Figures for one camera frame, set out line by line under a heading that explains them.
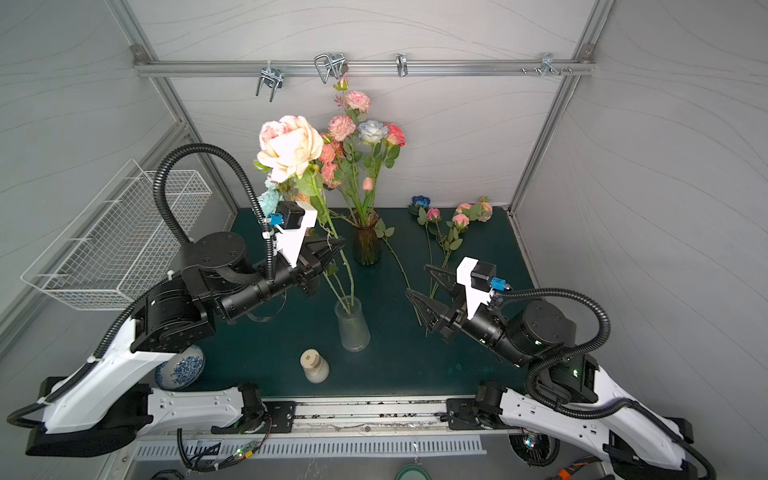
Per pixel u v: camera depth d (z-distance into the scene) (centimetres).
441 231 111
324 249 45
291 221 38
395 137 86
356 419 75
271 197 58
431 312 43
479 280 39
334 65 77
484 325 44
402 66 79
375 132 75
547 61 76
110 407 40
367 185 88
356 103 73
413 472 58
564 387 40
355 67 80
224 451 70
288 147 35
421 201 118
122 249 69
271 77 80
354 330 80
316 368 73
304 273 41
